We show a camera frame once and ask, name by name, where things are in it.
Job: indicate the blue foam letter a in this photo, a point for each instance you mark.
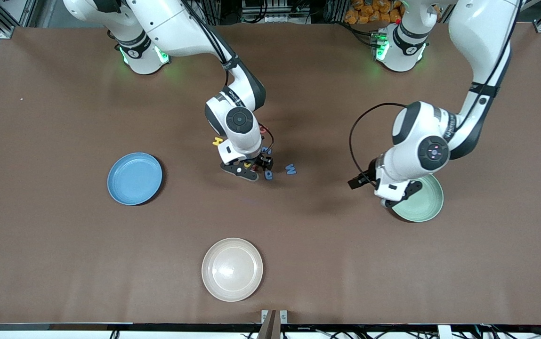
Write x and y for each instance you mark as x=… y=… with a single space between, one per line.
x=271 y=175

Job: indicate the blue round plate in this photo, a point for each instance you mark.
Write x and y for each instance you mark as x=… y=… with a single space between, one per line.
x=133 y=179

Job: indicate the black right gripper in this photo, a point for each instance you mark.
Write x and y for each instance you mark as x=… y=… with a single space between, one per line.
x=264 y=162

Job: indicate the yellow foam letter H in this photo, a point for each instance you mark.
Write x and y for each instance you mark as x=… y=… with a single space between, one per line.
x=215 y=141

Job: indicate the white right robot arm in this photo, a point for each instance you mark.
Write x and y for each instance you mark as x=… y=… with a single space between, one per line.
x=181 y=28

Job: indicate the pale green round plate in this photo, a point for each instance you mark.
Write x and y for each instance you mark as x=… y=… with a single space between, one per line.
x=428 y=202

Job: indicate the beige round plate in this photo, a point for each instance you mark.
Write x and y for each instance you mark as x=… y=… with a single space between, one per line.
x=231 y=269

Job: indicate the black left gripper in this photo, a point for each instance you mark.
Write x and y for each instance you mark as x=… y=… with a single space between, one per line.
x=367 y=176

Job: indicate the blue foam letter W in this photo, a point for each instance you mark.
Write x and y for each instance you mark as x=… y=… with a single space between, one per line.
x=290 y=168

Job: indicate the pile of orange packets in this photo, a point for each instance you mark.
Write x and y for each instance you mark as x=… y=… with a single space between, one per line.
x=369 y=12

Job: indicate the brown table mat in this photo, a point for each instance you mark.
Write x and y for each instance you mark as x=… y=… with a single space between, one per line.
x=63 y=235

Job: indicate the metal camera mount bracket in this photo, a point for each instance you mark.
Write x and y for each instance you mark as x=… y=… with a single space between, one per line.
x=270 y=329

